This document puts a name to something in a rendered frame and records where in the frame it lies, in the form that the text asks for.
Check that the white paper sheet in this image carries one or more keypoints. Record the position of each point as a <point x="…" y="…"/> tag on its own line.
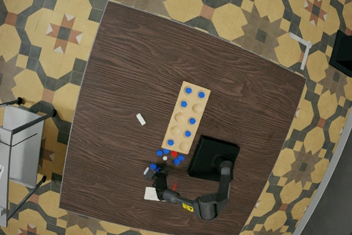
<point x="150" y="194"/>

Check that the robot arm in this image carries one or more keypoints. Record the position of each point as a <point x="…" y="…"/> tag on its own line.
<point x="207" y="206"/>

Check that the beige tray with round pockets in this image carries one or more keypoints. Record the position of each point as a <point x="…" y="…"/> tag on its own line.
<point x="179" y="122"/>

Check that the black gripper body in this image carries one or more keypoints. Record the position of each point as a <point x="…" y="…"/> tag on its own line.
<point x="162" y="174"/>

